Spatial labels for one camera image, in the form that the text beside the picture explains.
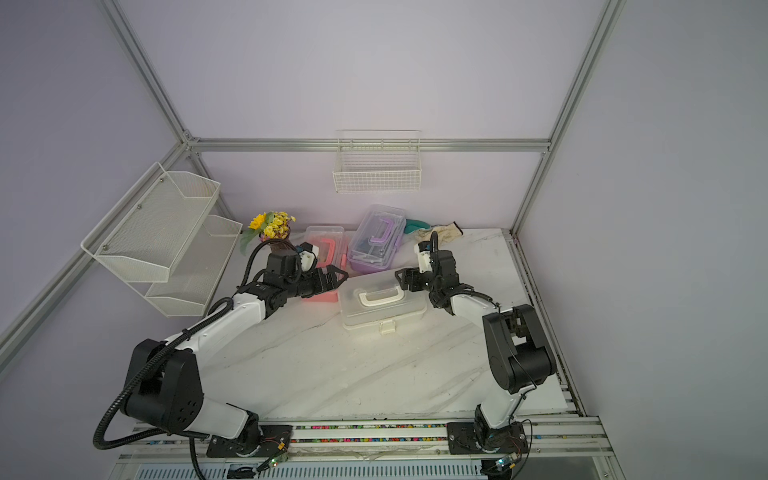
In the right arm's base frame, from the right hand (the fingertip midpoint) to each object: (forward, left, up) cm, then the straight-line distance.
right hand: (408, 276), depth 95 cm
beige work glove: (+29, -17, -9) cm, 35 cm away
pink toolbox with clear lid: (+12, +26, +3) cm, 29 cm away
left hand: (-6, +21, +6) cm, 23 cm away
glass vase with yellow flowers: (+8, +42, +16) cm, 45 cm away
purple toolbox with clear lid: (+15, +11, 0) cm, 19 cm away
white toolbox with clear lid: (-10, +9, +3) cm, 14 cm away
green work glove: (+29, -3, -5) cm, 30 cm away
